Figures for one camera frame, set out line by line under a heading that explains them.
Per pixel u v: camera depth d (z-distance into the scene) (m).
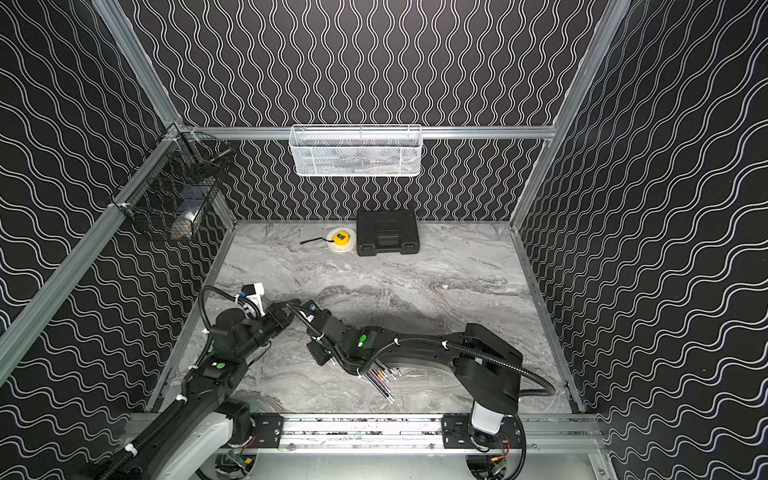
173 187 0.93
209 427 0.60
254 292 0.73
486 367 0.44
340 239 1.13
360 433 0.76
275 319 0.70
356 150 0.68
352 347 0.60
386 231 1.13
